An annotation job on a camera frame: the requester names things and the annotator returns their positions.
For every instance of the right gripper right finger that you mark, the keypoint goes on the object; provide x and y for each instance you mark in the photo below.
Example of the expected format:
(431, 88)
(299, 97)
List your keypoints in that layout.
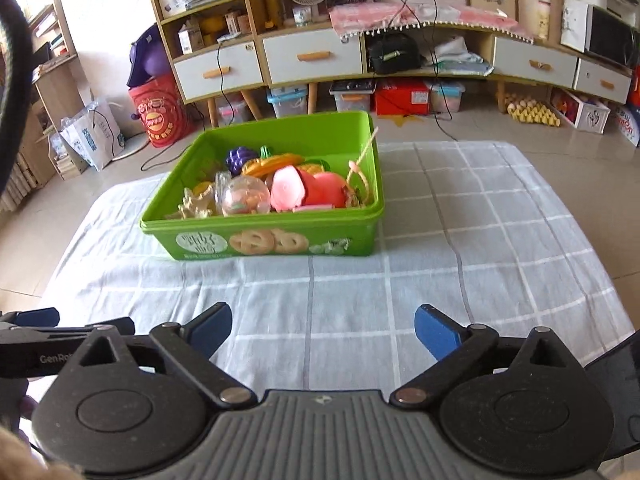
(460, 354)

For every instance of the green plastic bin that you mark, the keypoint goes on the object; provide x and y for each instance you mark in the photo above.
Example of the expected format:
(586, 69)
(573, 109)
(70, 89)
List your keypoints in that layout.
(334, 137)

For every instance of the pink cloth runner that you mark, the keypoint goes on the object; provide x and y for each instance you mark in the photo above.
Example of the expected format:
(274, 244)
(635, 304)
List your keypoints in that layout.
(371, 18)

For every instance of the orange toy pumpkin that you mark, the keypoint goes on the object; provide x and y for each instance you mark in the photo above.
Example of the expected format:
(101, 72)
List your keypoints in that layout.
(263, 167)

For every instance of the clear pink ball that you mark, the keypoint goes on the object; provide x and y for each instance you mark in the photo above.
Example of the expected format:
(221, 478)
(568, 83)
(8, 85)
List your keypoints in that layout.
(245, 195)

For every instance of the wooden sideboard cabinet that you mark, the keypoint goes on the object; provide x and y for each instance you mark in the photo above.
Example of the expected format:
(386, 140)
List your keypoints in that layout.
(263, 58)

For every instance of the yellow egg tray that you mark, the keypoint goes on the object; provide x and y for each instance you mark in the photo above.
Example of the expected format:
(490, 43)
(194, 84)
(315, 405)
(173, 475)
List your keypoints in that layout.
(526, 110)

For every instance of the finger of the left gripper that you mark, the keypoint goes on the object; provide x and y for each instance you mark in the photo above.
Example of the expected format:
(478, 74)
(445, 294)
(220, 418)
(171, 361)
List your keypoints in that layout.
(125, 326)
(40, 318)

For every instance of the gold antler toy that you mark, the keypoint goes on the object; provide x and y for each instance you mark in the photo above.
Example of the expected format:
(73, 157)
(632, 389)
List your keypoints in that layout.
(195, 206)

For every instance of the purple toy grapes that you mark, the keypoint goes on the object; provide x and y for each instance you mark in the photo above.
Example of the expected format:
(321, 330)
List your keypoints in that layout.
(238, 157)

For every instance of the black microwave oven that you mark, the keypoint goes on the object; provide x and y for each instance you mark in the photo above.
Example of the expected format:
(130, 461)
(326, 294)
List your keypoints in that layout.
(591, 30)

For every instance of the purple plush toy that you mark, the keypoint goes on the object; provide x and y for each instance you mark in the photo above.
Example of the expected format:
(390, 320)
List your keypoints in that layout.
(148, 58)

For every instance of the red box under cabinet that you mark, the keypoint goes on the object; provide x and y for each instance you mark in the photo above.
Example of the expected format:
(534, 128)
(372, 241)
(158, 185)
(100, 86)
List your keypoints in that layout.
(402, 97)

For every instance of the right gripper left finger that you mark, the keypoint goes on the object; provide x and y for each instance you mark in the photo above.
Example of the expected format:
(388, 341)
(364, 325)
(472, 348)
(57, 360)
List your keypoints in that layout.
(188, 349)

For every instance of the white paper bag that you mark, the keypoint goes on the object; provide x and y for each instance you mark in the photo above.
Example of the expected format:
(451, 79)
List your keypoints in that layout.
(94, 134)

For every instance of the pink pig toy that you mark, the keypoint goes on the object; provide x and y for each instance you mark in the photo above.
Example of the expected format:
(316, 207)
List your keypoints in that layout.
(294, 190)

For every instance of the red cartoon bucket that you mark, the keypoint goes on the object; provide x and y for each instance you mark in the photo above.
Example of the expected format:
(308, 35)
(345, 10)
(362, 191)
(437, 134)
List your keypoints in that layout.
(159, 106)

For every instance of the yellow green toy corn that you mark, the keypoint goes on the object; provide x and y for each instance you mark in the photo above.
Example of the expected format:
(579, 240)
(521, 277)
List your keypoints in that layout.
(314, 166)

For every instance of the black bag on shelf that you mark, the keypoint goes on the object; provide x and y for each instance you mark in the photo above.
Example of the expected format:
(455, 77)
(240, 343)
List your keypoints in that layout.
(392, 53)

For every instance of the clear storage box blue lid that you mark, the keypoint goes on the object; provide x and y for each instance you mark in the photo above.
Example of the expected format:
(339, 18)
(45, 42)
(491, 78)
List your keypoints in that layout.
(288, 101)

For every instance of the white checked tablecloth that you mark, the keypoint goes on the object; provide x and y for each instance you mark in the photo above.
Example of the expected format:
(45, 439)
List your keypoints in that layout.
(470, 228)

